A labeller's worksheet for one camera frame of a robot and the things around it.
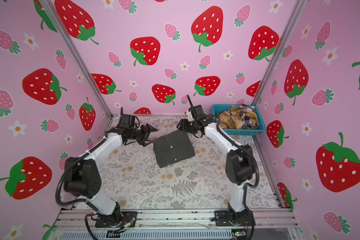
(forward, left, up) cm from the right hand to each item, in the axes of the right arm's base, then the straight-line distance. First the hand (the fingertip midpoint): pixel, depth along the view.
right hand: (180, 126), depth 89 cm
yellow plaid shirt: (+20, -35, -10) cm, 41 cm away
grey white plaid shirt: (+15, -45, -8) cm, 48 cm away
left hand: (-6, +13, -1) cm, 15 cm away
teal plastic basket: (+31, -24, -11) cm, 41 cm away
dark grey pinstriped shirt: (-11, +3, -8) cm, 14 cm away
